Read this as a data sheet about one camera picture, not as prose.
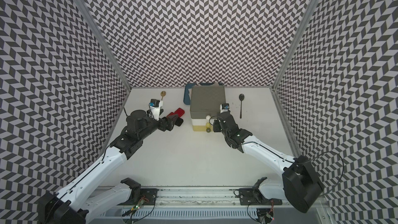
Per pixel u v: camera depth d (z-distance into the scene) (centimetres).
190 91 115
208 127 91
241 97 112
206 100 96
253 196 65
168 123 68
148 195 73
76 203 40
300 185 41
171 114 101
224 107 72
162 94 114
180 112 104
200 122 91
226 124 61
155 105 63
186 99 112
